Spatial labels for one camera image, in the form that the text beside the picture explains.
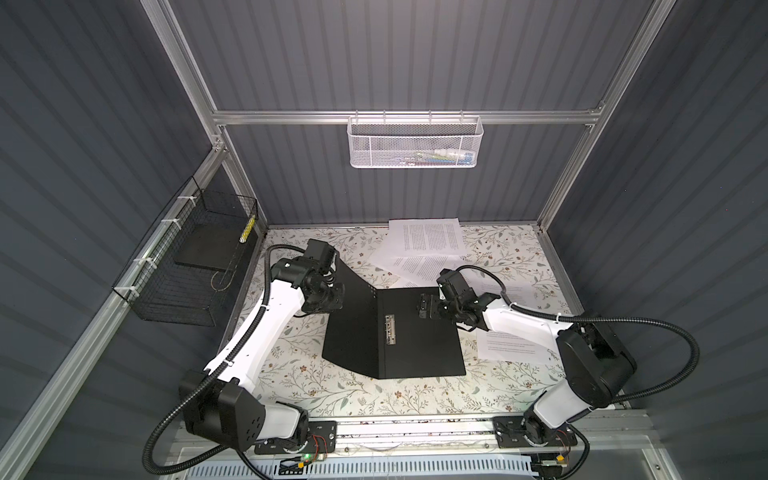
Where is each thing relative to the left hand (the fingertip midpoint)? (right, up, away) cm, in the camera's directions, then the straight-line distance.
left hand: (335, 305), depth 79 cm
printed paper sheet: (+25, +8, +29) cm, 39 cm away
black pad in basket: (-32, +16, 0) cm, 36 cm away
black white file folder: (+11, -11, +13) cm, 20 cm away
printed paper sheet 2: (+46, -14, +10) cm, 49 cm away
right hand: (+27, -3, +12) cm, 30 cm away
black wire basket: (-36, +10, -5) cm, 38 cm away
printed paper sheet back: (+29, +21, +40) cm, 53 cm away
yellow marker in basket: (-25, +20, +3) cm, 32 cm away
